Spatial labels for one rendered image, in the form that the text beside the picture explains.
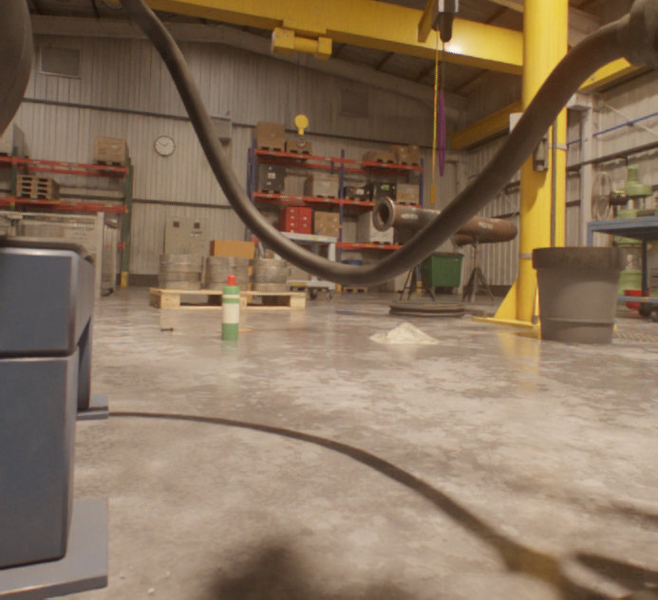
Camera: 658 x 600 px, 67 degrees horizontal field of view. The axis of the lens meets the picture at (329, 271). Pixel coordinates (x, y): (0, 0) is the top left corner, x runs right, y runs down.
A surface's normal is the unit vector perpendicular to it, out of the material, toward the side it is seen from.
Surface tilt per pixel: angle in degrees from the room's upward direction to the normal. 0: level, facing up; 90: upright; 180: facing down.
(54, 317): 90
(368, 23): 90
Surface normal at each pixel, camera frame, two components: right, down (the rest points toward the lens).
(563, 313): -0.70, 0.04
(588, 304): -0.18, 0.05
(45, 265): 0.40, -0.01
